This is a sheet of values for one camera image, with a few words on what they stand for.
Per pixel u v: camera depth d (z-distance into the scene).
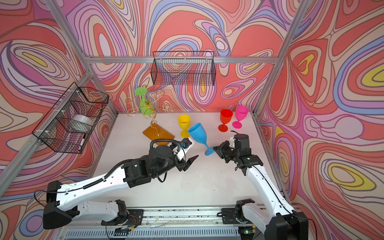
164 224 0.72
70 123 0.69
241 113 1.00
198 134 0.76
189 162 0.57
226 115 0.99
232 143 0.73
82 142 0.72
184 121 1.00
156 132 1.02
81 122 0.70
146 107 0.81
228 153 0.68
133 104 1.18
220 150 0.69
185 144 0.52
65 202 0.39
